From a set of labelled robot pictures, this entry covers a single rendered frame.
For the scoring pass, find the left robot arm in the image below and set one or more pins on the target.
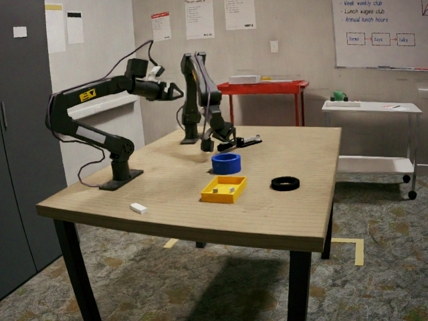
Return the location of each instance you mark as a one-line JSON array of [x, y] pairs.
[[195, 83]]

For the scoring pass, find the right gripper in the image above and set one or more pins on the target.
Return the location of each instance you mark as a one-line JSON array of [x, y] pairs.
[[156, 88]]

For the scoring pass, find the blue plastic ring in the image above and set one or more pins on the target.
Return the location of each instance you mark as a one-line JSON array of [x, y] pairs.
[[226, 164]]

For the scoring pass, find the black rubber ring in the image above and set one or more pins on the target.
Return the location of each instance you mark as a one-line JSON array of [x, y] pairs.
[[294, 183]]

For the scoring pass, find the yellow rectangular tray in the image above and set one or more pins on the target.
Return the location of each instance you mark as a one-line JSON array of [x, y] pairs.
[[223, 184]]

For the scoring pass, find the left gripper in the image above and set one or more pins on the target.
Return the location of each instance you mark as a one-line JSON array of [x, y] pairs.
[[221, 134]]

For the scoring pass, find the white rectangular block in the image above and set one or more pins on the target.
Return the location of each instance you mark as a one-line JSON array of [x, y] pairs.
[[138, 208]]

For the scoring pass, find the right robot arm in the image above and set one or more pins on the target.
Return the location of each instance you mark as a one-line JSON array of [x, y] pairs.
[[122, 148]]

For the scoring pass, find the black stapler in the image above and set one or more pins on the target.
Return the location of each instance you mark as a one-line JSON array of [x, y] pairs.
[[240, 143]]

